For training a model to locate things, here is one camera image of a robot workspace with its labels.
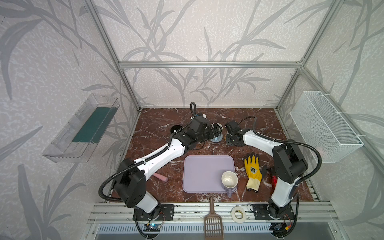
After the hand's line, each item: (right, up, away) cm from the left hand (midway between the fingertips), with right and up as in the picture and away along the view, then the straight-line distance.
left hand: (219, 127), depth 79 cm
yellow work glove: (+21, -21, +10) cm, 31 cm away
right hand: (+10, -7, +18) cm, 22 cm away
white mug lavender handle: (+6, -30, +4) cm, 31 cm away
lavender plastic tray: (-9, -28, +9) cm, 31 cm away
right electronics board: (+30, -50, -5) cm, 59 cm away
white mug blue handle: (0, +1, -4) cm, 4 cm away
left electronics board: (-33, -48, -8) cm, 59 cm away
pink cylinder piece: (-31, -29, +4) cm, 43 cm away
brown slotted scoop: (-4, -46, -8) cm, 47 cm away
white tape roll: (+7, -45, -8) cm, 46 cm away
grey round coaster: (+3, -9, +22) cm, 24 cm away
